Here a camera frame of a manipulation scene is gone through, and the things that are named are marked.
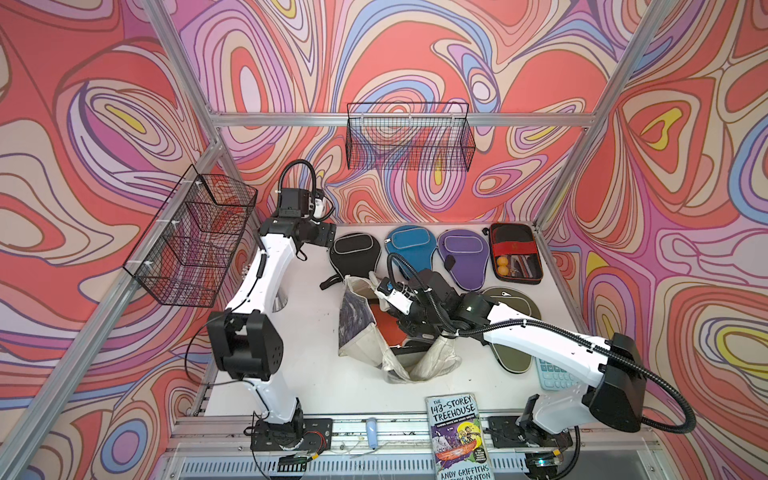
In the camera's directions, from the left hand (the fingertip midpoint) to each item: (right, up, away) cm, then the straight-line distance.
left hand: (324, 229), depth 87 cm
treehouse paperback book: (+36, -52, -15) cm, 65 cm away
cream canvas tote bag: (+12, -28, -13) cm, 33 cm away
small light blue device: (+15, -51, -15) cm, 55 cm away
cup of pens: (-16, -22, +7) cm, 28 cm away
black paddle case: (+7, -7, +18) cm, 20 cm away
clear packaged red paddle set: (+20, -26, -20) cm, 38 cm away
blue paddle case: (+28, -4, +21) cm, 35 cm away
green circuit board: (-5, -58, -15) cm, 60 cm away
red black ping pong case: (+66, -7, +21) cm, 70 cm away
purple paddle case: (+48, -7, +22) cm, 53 cm away
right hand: (+21, -23, -11) cm, 33 cm away
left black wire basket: (-41, -5, +1) cm, 41 cm away
